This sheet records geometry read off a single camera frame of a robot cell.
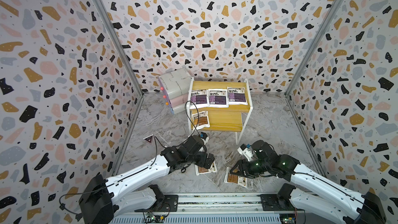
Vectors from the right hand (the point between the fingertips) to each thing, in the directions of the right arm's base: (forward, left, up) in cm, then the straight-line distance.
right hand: (233, 174), depth 71 cm
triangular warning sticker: (+24, +50, -12) cm, 57 cm away
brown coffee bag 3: (+1, -1, -10) cm, 10 cm away
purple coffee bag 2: (+27, +8, +22) cm, 36 cm away
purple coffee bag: (+26, +16, +23) cm, 38 cm away
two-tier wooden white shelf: (+29, -2, +3) cm, 29 cm away
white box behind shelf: (+49, +33, +11) cm, 60 cm away
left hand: (+8, +11, 0) cm, 14 cm away
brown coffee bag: (+24, +15, +8) cm, 29 cm away
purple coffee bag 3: (+29, -1, +22) cm, 36 cm away
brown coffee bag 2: (+5, +16, -9) cm, 19 cm away
